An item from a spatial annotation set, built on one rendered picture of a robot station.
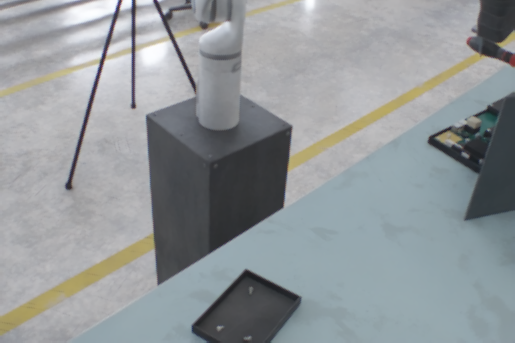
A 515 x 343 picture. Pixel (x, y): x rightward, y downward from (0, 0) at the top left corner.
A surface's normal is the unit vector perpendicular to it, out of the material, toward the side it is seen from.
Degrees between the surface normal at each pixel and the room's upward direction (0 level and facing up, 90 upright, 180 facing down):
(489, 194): 90
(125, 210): 0
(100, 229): 0
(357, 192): 0
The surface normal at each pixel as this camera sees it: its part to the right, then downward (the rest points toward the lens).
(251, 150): 0.67, 0.46
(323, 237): 0.06, -0.82
